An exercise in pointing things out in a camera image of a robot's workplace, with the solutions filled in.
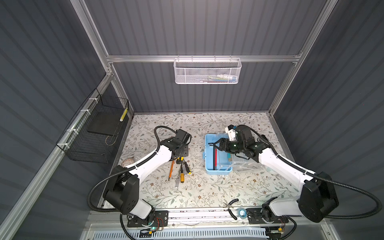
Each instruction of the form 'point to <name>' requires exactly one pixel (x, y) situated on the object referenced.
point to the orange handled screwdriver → (182, 175)
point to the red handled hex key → (213, 157)
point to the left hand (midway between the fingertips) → (183, 150)
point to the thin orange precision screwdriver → (171, 169)
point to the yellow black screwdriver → (187, 168)
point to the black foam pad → (105, 122)
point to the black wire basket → (92, 135)
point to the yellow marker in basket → (123, 114)
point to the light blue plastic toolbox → (226, 163)
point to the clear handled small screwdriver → (177, 182)
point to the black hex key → (214, 156)
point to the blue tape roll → (242, 213)
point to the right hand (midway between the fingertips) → (218, 146)
